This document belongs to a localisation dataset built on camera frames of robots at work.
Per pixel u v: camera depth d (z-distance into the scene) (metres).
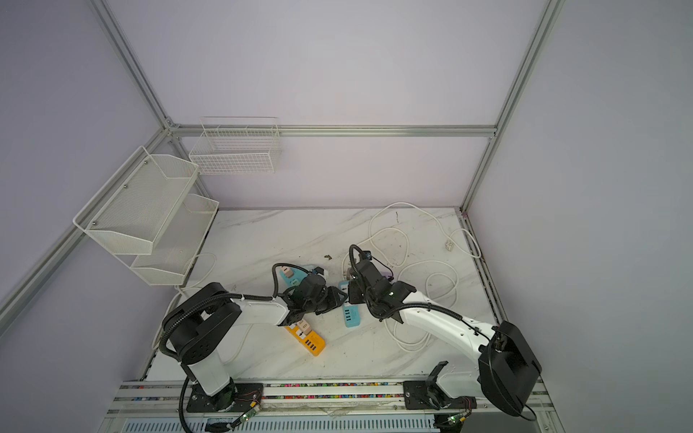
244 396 0.75
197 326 0.47
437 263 1.02
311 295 0.73
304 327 0.80
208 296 0.51
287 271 0.91
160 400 0.75
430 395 0.65
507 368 0.41
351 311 0.88
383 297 0.61
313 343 0.80
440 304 0.51
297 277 0.93
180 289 0.95
